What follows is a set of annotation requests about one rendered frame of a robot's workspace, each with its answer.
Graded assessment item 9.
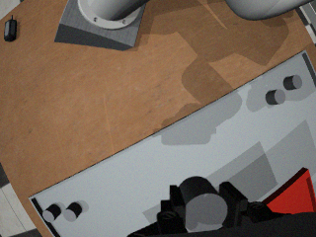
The grey cylinder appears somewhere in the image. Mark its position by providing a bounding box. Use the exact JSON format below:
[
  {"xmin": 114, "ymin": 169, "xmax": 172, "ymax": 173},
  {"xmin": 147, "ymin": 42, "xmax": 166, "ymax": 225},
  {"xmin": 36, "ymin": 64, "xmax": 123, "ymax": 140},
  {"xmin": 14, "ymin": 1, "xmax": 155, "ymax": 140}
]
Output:
[
  {"xmin": 283, "ymin": 75, "xmax": 302, "ymax": 91},
  {"xmin": 63, "ymin": 202, "xmax": 82, "ymax": 222},
  {"xmin": 42, "ymin": 204, "xmax": 61, "ymax": 222},
  {"xmin": 179, "ymin": 176, "xmax": 228, "ymax": 232},
  {"xmin": 266, "ymin": 89, "xmax": 285, "ymax": 105}
]

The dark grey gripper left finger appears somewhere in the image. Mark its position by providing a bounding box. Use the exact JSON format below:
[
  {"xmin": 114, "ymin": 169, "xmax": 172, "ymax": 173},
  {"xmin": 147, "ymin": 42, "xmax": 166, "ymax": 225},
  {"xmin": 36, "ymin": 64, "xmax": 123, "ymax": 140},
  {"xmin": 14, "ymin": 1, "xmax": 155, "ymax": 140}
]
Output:
[{"xmin": 127, "ymin": 185, "xmax": 188, "ymax": 237}]

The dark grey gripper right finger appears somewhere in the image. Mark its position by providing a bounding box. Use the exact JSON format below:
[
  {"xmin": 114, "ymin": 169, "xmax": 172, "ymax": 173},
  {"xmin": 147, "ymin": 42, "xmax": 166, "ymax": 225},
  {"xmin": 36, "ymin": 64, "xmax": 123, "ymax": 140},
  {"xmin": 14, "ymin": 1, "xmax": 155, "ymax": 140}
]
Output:
[{"xmin": 219, "ymin": 182, "xmax": 291, "ymax": 228}]

